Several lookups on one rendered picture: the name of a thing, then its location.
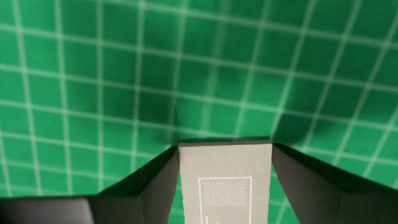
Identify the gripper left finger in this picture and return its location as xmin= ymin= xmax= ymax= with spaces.
xmin=0 ymin=146 xmax=180 ymax=224

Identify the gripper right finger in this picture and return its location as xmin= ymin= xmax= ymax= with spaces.
xmin=271 ymin=143 xmax=398 ymax=224

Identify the green grid cutting mat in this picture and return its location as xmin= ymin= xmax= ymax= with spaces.
xmin=0 ymin=0 xmax=398 ymax=197

